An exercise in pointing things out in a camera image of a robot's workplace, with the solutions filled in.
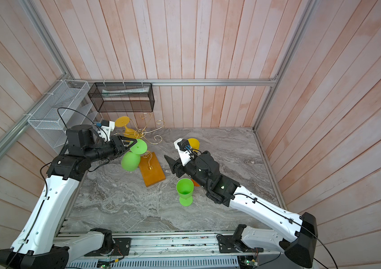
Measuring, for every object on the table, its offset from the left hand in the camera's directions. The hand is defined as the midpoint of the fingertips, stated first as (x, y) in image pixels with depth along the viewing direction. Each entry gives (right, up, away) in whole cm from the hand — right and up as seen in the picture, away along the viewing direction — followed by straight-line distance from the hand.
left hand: (136, 145), depth 66 cm
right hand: (+14, -2, 0) cm, 14 cm away
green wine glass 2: (+19, -21, +15) cm, 32 cm away
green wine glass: (-5, -7, +6) cm, 10 cm away
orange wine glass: (+24, -18, +10) cm, 32 cm away
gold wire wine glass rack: (-2, -14, +32) cm, 35 cm away
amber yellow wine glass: (-11, +11, +14) cm, 21 cm away
